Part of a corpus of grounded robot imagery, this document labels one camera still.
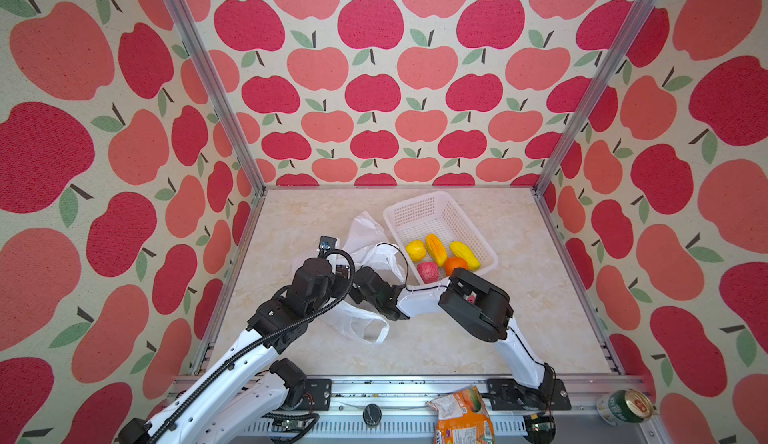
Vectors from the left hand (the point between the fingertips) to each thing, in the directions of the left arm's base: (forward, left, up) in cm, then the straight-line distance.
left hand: (346, 266), depth 75 cm
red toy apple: (+6, -23, -14) cm, 28 cm away
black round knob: (-30, -7, -11) cm, 33 cm away
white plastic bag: (+14, -3, -7) cm, 16 cm away
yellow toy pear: (+14, -20, -14) cm, 29 cm away
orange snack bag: (-31, -28, -17) cm, 45 cm away
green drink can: (-30, -62, -11) cm, 69 cm away
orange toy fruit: (+10, -32, -15) cm, 37 cm away
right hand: (+9, 0, -19) cm, 21 cm away
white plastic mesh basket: (+33, -30, -18) cm, 48 cm away
